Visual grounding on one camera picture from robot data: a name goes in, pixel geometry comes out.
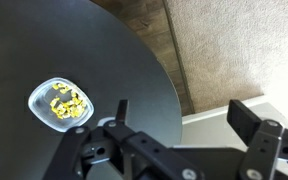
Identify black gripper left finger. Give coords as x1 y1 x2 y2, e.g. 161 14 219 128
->
114 98 130 126

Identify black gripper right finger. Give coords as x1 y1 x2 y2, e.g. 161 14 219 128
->
226 99 263 147

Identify yellow food pieces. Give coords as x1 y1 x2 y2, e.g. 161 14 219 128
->
49 83 87 120

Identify clear plastic bowl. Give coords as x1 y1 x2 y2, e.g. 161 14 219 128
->
27 77 95 134

